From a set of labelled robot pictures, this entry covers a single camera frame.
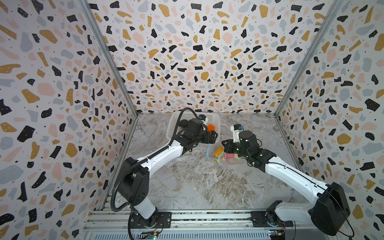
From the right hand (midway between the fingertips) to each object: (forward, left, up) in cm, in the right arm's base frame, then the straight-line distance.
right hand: (220, 139), depth 79 cm
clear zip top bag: (-7, -2, -9) cm, 12 cm away
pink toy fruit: (-2, -7, -14) cm, 16 cm away
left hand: (+5, +4, 0) cm, 7 cm away
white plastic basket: (+30, +2, -16) cm, 34 cm away
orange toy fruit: (+24, +4, -20) cm, 31 cm away
